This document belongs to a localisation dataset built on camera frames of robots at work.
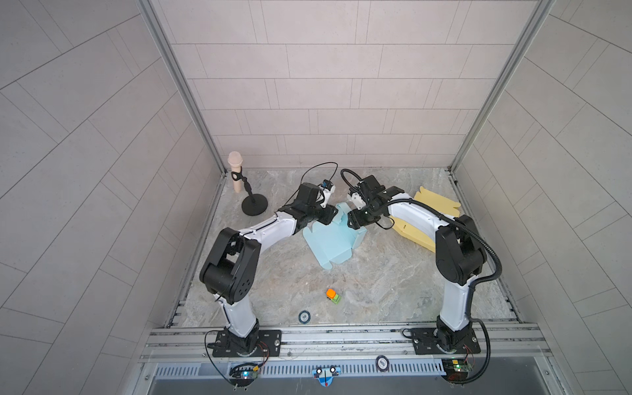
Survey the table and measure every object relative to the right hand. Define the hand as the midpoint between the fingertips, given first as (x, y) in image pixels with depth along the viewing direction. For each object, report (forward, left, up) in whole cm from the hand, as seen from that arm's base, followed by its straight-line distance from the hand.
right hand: (352, 221), depth 92 cm
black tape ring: (-30, +19, -5) cm, 36 cm away
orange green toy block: (-25, +10, -4) cm, 27 cm away
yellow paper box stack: (+12, -38, -8) cm, 40 cm away
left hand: (+4, +5, +6) cm, 8 cm away
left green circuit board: (-44, +35, -3) cm, 57 cm away
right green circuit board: (-46, -23, -7) cm, 52 cm away
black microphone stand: (+14, +40, -3) cm, 42 cm away
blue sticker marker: (-45, +13, -5) cm, 47 cm away
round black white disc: (-44, -3, -6) cm, 44 cm away
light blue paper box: (-7, +9, -3) cm, 11 cm away
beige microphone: (+14, +40, +22) cm, 48 cm away
